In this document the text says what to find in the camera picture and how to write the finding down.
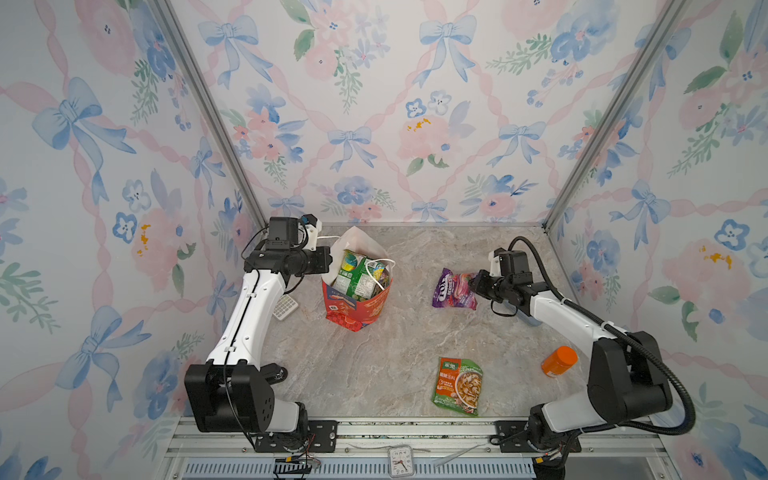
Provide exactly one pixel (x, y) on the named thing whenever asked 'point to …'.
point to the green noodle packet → (459, 385)
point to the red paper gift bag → (343, 309)
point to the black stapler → (273, 373)
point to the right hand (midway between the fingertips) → (469, 280)
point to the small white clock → (401, 463)
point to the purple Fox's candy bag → (453, 290)
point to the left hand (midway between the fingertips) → (331, 255)
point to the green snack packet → (361, 278)
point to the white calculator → (284, 307)
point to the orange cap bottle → (560, 360)
